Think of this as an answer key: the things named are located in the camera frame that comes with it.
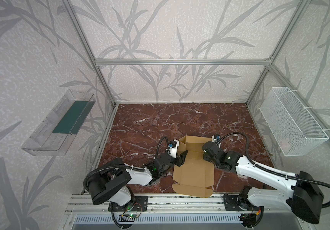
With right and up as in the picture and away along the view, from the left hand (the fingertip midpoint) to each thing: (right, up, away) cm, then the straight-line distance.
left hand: (184, 150), depth 82 cm
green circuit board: (-26, -30, -11) cm, 41 cm away
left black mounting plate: (-24, -26, -8) cm, 37 cm away
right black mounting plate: (+24, -26, -8) cm, 36 cm away
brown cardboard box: (+6, -16, -1) cm, 17 cm away
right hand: (+13, -1, +2) cm, 13 cm away
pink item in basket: (+53, +5, -7) cm, 54 cm away
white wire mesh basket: (+48, +12, -19) cm, 53 cm away
